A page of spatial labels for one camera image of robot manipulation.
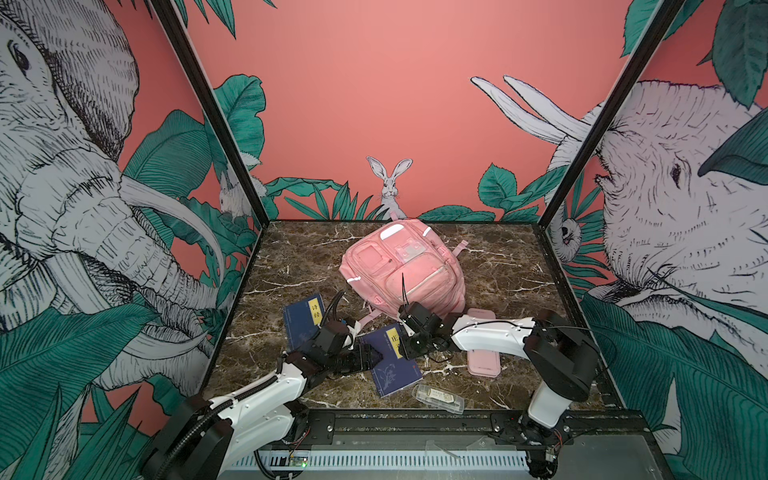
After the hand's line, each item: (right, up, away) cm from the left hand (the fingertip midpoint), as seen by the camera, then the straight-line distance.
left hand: (379, 356), depth 82 cm
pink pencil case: (+30, -2, +2) cm, 30 cm away
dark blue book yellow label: (+4, -5, +2) cm, 6 cm away
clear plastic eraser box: (+16, -10, -4) cm, 19 cm away
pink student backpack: (+7, +25, +22) cm, 34 cm away
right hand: (+5, 0, +4) cm, 7 cm away
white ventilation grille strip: (+1, -21, -12) cm, 24 cm away
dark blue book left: (-25, +8, +11) cm, 28 cm away
